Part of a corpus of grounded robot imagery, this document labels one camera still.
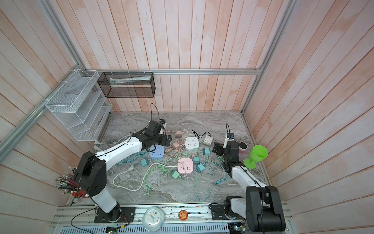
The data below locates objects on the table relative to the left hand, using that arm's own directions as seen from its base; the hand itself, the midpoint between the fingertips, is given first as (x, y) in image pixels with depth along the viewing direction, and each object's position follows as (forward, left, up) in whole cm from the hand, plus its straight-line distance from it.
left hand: (165, 139), depth 90 cm
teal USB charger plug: (-9, -20, -9) cm, 24 cm away
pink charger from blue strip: (+1, -6, -8) cm, 10 cm away
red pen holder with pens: (-28, +44, +5) cm, 52 cm away
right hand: (-1, -36, -1) cm, 36 cm away
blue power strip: (-5, +5, -8) cm, 11 cm away
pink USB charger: (+12, -8, -10) cm, 17 cm away
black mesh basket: (+40, +30, +13) cm, 51 cm away
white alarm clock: (-41, +3, -8) cm, 42 cm away
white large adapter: (+6, -29, -9) cm, 31 cm away
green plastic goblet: (-11, -54, +3) cm, 55 cm away
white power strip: (+3, -17, -9) cm, 20 cm away
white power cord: (-14, +21, -11) cm, 27 cm away
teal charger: (-11, +13, -9) cm, 20 cm away
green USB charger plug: (-19, -7, -10) cm, 22 cm away
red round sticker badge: (-39, -12, -10) cm, 42 cm away
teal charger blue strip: (-14, -22, -9) cm, 28 cm away
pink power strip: (-14, -13, -8) cm, 21 cm away
